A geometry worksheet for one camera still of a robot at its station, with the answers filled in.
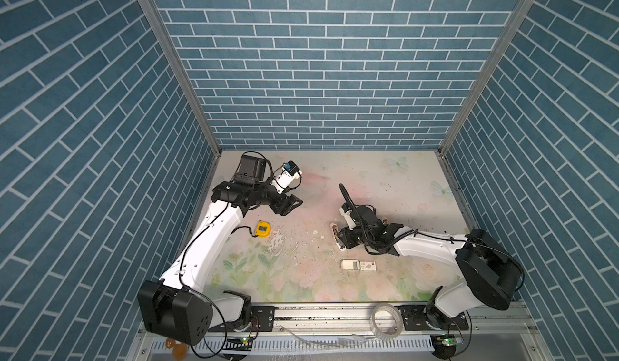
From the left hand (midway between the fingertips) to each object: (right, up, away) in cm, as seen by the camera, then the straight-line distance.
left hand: (293, 194), depth 76 cm
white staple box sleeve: (+25, -26, +7) cm, 37 cm away
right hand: (+15, -15, +12) cm, 24 cm away
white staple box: (+20, -27, +10) cm, 34 cm away
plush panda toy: (-32, -44, -8) cm, 55 cm away
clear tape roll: (+32, -36, -3) cm, 49 cm away
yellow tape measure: (-14, -15, +15) cm, 25 cm away
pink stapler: (+14, -14, +13) cm, 23 cm away
